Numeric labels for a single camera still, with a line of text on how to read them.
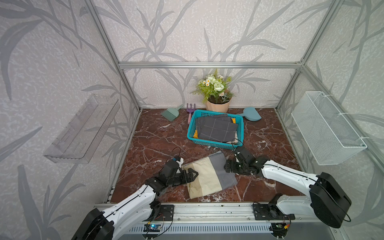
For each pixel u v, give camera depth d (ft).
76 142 2.10
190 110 3.88
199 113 3.53
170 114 3.80
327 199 1.34
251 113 3.86
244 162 2.16
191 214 2.43
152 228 2.32
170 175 2.11
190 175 2.42
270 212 2.16
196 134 3.24
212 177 2.75
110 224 1.38
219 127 3.34
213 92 2.99
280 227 2.40
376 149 1.80
